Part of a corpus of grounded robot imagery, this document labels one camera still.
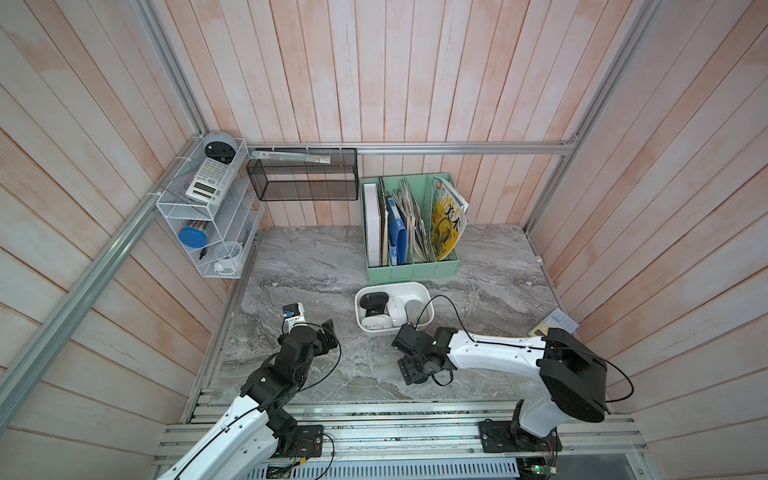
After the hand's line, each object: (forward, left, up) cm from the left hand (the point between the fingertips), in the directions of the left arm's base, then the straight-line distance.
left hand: (318, 328), depth 81 cm
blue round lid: (+16, +32, +19) cm, 41 cm away
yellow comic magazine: (+39, -41, +6) cm, 56 cm away
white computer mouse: (+9, -23, -9) cm, 26 cm away
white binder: (+29, -15, +12) cm, 35 cm away
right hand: (-6, -27, -11) cm, 30 cm away
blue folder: (+28, -23, +7) cm, 37 cm away
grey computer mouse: (+11, -28, -10) cm, 32 cm away
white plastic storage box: (+19, -26, -9) cm, 33 cm away
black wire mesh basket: (+55, +11, +12) cm, 57 cm away
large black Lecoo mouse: (+13, -15, -9) cm, 22 cm away
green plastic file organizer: (+24, -23, -7) cm, 34 cm away
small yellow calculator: (+8, -74, -9) cm, 75 cm away
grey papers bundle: (+31, -30, +3) cm, 43 cm away
